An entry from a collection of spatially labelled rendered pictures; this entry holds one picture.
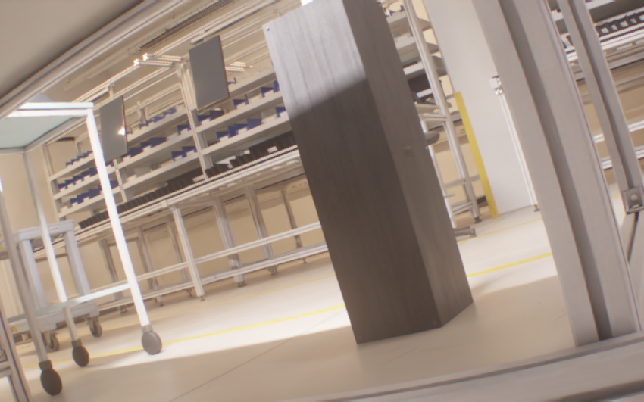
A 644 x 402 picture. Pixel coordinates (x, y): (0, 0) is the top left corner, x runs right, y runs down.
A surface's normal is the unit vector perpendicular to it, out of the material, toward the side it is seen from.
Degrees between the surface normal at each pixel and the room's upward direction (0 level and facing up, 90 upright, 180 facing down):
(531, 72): 90
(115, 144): 79
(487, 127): 90
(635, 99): 90
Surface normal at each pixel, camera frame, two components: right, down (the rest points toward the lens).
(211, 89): -0.47, -0.08
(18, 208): 0.85, -0.27
